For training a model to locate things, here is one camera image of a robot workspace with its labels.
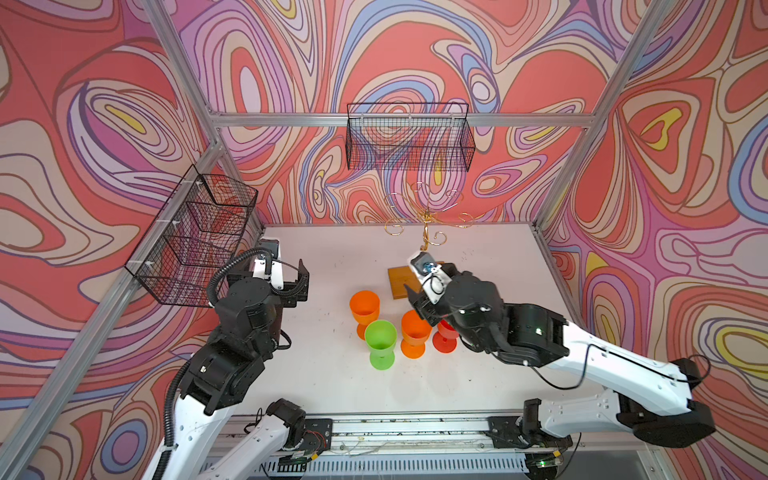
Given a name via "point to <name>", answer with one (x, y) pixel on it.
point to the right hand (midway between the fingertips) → (421, 283)
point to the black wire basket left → (179, 260)
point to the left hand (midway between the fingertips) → (279, 260)
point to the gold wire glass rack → (400, 209)
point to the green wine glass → (381, 337)
